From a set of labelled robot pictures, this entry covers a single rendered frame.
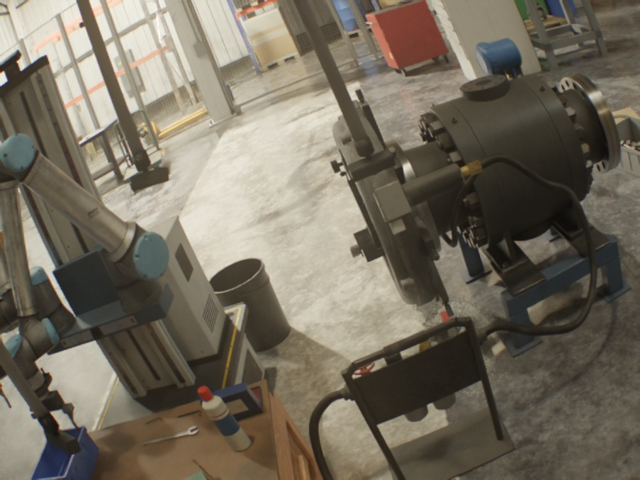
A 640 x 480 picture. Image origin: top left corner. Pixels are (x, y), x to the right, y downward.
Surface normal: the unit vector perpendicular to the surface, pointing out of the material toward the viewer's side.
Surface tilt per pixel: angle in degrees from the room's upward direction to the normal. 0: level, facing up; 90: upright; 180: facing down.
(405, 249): 91
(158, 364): 90
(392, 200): 68
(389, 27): 90
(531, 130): 57
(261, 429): 0
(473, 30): 90
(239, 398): 102
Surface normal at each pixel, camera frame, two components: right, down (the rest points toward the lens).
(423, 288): 0.28, 0.73
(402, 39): 0.18, 0.32
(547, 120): -0.11, -0.21
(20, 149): 0.63, -0.08
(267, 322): 0.57, 0.16
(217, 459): -0.36, -0.86
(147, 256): 0.77, 0.03
